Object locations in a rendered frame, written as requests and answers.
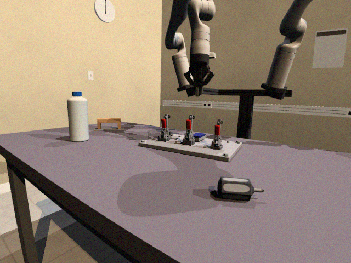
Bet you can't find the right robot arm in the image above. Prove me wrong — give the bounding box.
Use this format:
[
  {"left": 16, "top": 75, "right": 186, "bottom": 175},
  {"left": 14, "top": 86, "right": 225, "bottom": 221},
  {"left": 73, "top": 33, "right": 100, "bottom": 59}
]
[{"left": 165, "top": 0, "right": 216, "bottom": 87}]

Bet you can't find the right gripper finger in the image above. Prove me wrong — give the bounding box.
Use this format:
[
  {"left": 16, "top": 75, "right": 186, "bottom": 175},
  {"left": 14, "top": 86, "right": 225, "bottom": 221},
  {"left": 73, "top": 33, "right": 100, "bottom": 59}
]
[
  {"left": 184, "top": 69, "right": 198, "bottom": 96},
  {"left": 197, "top": 68, "right": 215, "bottom": 97}
]

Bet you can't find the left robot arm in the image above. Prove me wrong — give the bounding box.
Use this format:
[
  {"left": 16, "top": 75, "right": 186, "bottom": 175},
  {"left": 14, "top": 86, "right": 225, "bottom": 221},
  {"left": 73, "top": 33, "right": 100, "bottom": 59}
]
[{"left": 266, "top": 0, "right": 312, "bottom": 88}]

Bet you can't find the blue flat rectangular block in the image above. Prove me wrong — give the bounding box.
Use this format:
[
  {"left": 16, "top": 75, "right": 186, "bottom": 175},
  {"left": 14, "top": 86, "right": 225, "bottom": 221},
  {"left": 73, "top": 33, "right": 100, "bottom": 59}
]
[{"left": 193, "top": 133, "right": 206, "bottom": 141}]

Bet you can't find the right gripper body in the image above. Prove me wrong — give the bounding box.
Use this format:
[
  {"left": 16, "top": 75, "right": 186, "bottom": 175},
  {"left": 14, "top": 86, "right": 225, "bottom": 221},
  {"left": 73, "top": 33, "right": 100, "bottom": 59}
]
[{"left": 189, "top": 53, "right": 210, "bottom": 78}]

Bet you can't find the white bottle with blue cap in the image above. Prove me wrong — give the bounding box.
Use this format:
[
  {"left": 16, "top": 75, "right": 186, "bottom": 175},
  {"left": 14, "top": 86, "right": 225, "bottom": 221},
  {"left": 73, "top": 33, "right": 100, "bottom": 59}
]
[{"left": 67, "top": 92, "right": 89, "bottom": 142}]

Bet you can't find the toggle clamp with red handle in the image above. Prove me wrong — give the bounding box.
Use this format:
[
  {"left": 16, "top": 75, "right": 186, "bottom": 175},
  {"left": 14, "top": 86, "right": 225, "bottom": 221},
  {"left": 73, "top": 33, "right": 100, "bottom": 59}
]
[
  {"left": 183, "top": 115, "right": 195, "bottom": 145},
  {"left": 158, "top": 114, "right": 170, "bottom": 142},
  {"left": 210, "top": 119, "right": 223, "bottom": 150}
]

